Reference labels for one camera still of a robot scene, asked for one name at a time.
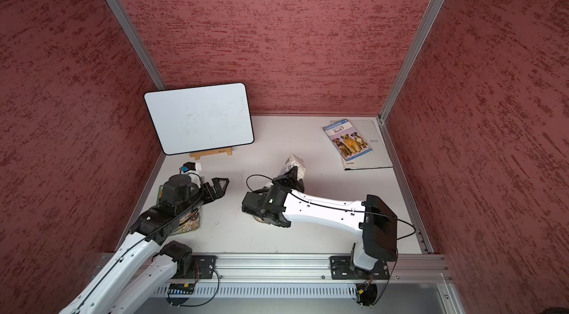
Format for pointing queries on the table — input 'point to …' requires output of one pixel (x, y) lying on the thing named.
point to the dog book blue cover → (347, 138)
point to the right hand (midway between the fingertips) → (299, 169)
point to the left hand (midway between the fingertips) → (219, 188)
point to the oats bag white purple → (292, 162)
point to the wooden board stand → (223, 150)
